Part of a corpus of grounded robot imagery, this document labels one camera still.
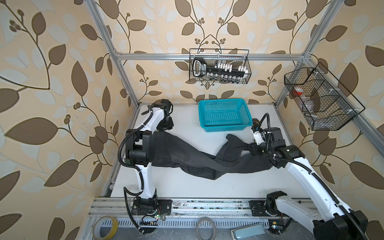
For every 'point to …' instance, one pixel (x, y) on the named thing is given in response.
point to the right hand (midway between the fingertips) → (254, 146)
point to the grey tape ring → (214, 225)
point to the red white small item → (298, 91)
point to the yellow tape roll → (96, 228)
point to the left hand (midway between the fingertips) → (168, 127)
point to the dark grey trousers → (167, 152)
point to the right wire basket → (324, 103)
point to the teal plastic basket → (224, 115)
